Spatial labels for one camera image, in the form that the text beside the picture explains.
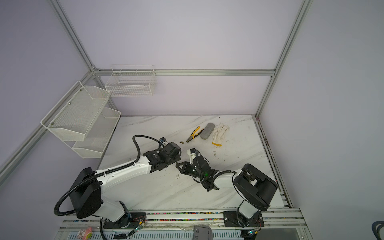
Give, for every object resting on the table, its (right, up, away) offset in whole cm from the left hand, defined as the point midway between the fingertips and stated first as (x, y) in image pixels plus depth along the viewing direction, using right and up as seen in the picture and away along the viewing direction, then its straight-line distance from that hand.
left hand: (176, 155), depth 84 cm
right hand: (-1, -6, -3) cm, 7 cm away
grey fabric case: (+20, +14, +24) cm, 34 cm away
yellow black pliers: (+9, +11, +23) cm, 28 cm away
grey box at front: (+15, -34, -15) cm, 40 cm away
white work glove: (+28, +11, +23) cm, 38 cm away
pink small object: (-38, -33, -17) cm, 53 cm away
